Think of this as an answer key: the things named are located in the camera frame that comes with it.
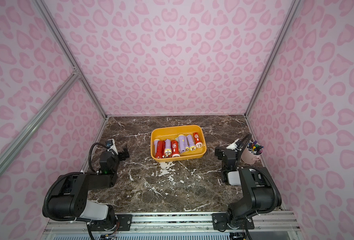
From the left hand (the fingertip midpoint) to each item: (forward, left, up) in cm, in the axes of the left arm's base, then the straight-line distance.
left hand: (119, 145), depth 91 cm
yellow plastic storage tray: (+14, -23, -9) cm, 28 cm away
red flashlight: (-1, -25, -4) cm, 25 cm away
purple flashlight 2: (+6, -44, -7) cm, 45 cm away
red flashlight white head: (-1, -33, -3) cm, 33 cm away
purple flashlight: (+3, -38, -3) cm, 38 cm away
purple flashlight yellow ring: (-2, -29, -3) cm, 29 cm away
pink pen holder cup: (-7, -77, +1) cm, 78 cm away
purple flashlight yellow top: (+5, -20, -6) cm, 22 cm away
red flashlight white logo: (+7, -48, -7) cm, 49 cm away
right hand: (+1, -66, -2) cm, 66 cm away
